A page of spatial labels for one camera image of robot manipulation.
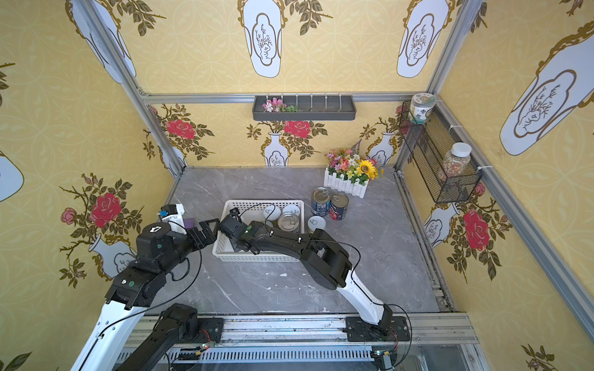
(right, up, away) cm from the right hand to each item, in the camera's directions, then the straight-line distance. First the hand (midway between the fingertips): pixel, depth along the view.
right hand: (248, 228), depth 93 cm
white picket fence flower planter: (+41, +23, +5) cm, 48 cm away
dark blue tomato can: (+36, +9, +1) cm, 38 cm away
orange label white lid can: (+9, +6, +4) cm, 11 cm away
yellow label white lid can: (+28, +3, +1) cm, 28 cm away
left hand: (-10, +5, -21) cm, 24 cm away
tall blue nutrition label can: (+29, +11, +2) cm, 31 cm away
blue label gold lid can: (+16, +3, -4) cm, 17 cm away
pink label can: (+17, +7, +4) cm, 19 cm away
